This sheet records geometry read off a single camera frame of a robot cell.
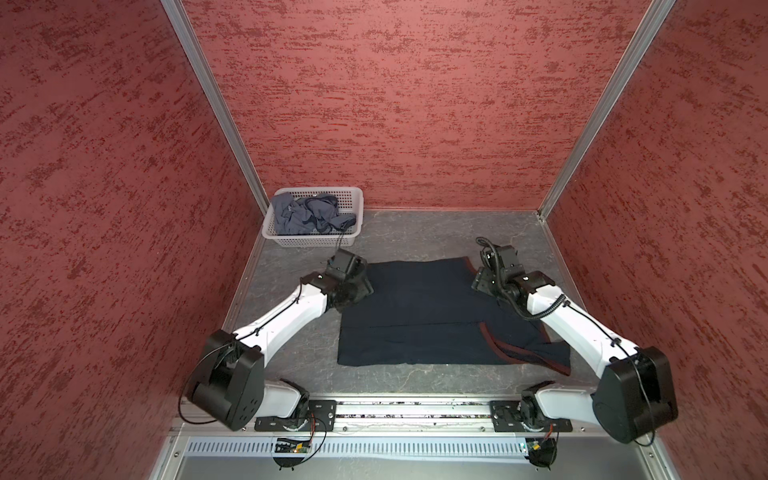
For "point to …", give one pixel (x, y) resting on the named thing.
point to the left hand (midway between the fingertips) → (365, 300)
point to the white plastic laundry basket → (349, 200)
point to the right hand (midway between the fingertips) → (482, 290)
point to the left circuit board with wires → (288, 445)
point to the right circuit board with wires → (542, 451)
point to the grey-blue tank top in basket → (310, 214)
